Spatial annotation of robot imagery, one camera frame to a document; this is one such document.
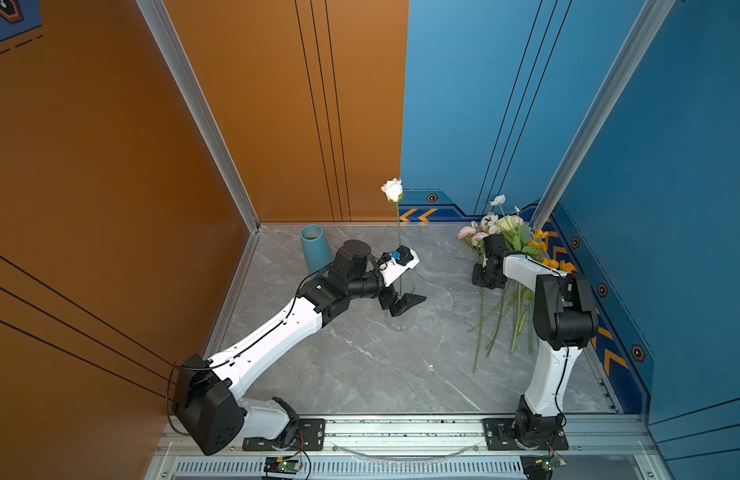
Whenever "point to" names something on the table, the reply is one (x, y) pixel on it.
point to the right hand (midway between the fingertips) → (478, 280)
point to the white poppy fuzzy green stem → (498, 201)
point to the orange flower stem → (562, 265)
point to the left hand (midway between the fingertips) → (416, 278)
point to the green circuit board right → (540, 467)
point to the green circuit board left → (282, 465)
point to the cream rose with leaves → (518, 238)
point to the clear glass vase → (407, 320)
